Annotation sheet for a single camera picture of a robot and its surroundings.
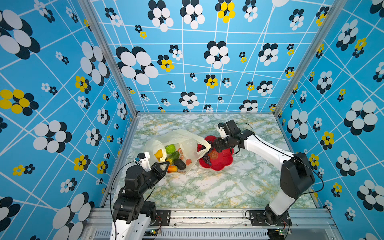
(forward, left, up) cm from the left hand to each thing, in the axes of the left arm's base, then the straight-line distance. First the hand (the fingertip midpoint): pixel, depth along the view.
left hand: (170, 162), depth 69 cm
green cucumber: (+12, +3, -19) cm, 23 cm away
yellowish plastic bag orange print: (+19, 0, -18) cm, 26 cm away
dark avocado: (+8, -2, -19) cm, 20 cm away
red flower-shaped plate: (+12, -27, -22) cm, 37 cm away
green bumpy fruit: (+18, +4, -17) cm, 25 cm away
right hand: (+18, -26, -12) cm, 33 cm away
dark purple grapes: (+13, -19, -20) cm, 31 cm away
